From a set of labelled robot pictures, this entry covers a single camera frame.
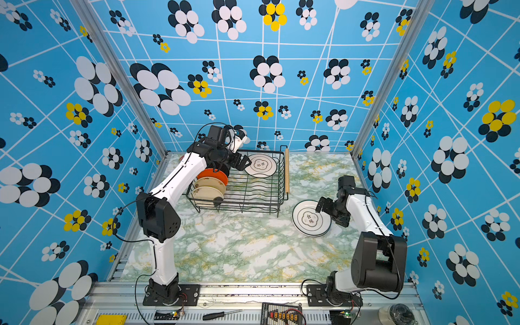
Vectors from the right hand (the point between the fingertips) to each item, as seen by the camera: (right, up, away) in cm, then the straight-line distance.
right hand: (328, 214), depth 87 cm
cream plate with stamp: (-53, +14, +5) cm, 55 cm away
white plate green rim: (-30, +22, +17) cm, 40 cm away
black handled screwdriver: (-44, -31, -18) cm, 57 cm away
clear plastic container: (+13, -25, -26) cm, 38 cm away
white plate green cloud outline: (-8, -4, +2) cm, 9 cm away
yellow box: (-81, -32, -18) cm, 89 cm away
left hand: (-37, +26, +1) cm, 45 cm away
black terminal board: (-24, -30, -19) cm, 43 cm away
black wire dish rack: (-31, +12, +18) cm, 38 cm away
